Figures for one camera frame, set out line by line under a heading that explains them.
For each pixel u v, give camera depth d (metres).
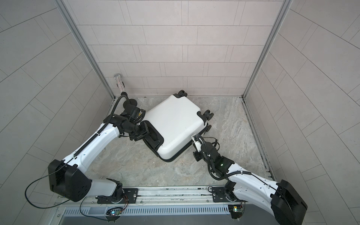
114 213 0.65
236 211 0.68
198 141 0.67
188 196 0.72
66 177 0.39
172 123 0.79
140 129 0.69
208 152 0.61
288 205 0.39
